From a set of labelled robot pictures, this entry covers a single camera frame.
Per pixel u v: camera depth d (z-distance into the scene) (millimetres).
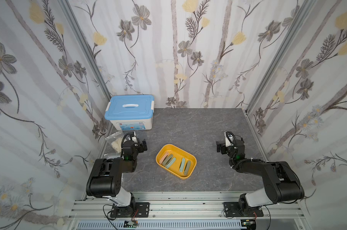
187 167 884
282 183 451
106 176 494
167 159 919
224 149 843
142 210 738
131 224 702
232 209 732
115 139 1012
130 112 961
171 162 906
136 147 821
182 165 904
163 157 929
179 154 938
